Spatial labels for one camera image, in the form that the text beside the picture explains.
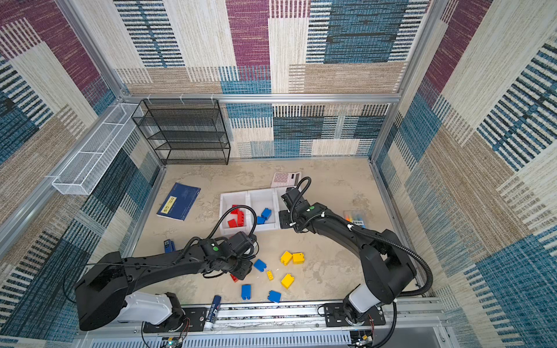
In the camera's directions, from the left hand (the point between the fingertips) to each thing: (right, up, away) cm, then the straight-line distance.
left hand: (247, 265), depth 82 cm
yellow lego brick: (+19, +2, +3) cm, 20 cm away
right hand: (+16, +16, +5) cm, 23 cm away
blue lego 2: (+10, -9, -4) cm, 15 cm away
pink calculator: (+15, +32, +28) cm, 45 cm away
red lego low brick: (-4, -4, -1) cm, 6 cm away
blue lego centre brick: (+5, -1, +2) cm, 5 cm away
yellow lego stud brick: (+15, +2, +3) cm, 15 cm away
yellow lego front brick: (+15, -5, -3) cm, 16 cm away
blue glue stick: (-10, -12, -8) cm, 17 cm away
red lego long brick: (-8, +13, +12) cm, 19 cm away
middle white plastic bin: (+3, +23, +19) cm, 30 cm away
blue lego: (+4, +14, +14) cm, 20 cm away
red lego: (-5, +17, +14) cm, 22 cm away
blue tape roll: (-32, +5, +6) cm, 33 cm away
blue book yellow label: (-35, +21, +21) cm, 46 cm away
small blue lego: (+6, +17, +14) cm, 23 cm away
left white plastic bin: (-6, +15, +13) cm, 20 cm away
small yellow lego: (+9, -3, -1) cm, 9 cm away
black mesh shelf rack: (-35, +56, +27) cm, 71 cm away
